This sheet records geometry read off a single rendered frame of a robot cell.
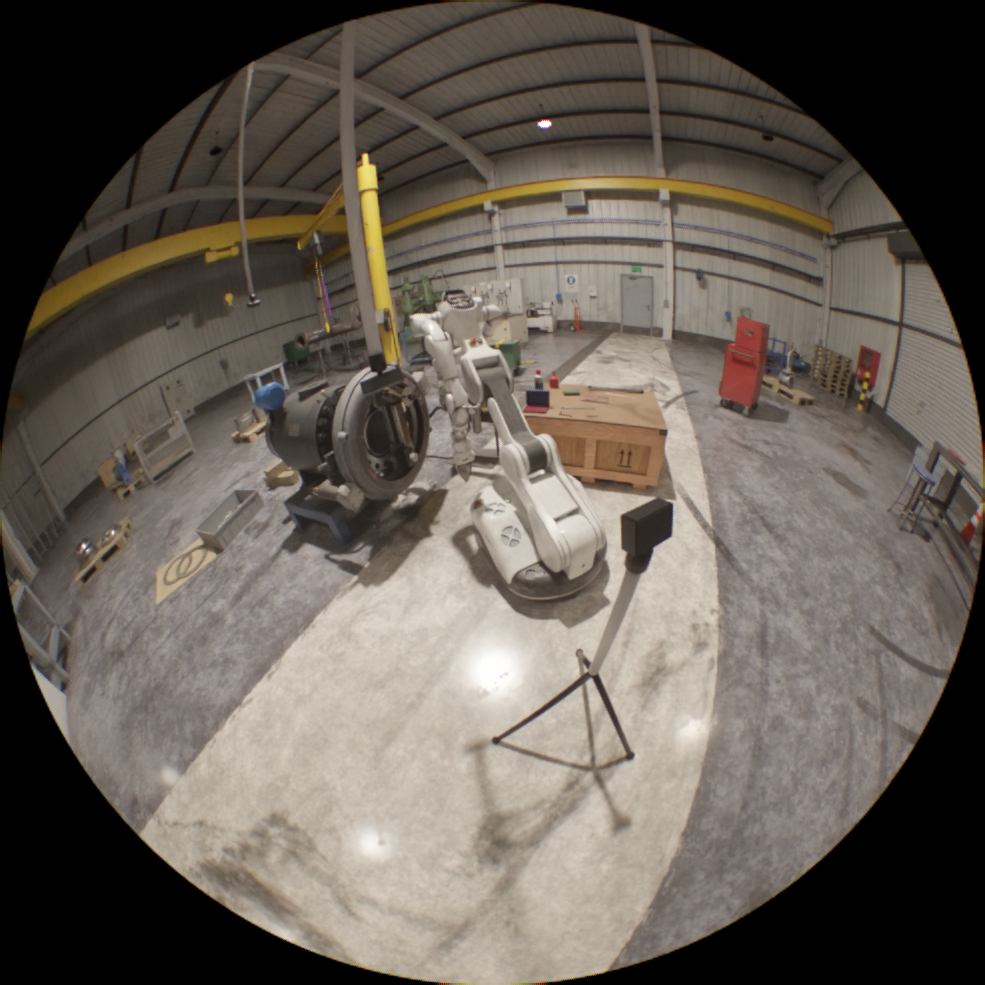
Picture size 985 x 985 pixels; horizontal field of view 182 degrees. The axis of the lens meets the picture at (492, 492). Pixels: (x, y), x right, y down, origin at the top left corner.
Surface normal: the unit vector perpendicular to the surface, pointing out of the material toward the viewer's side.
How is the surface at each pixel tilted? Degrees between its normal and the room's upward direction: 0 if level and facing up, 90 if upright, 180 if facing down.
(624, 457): 90
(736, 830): 0
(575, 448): 90
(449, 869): 0
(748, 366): 90
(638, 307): 90
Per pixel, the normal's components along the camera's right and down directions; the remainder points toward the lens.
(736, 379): -0.83, 0.38
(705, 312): -0.44, 0.55
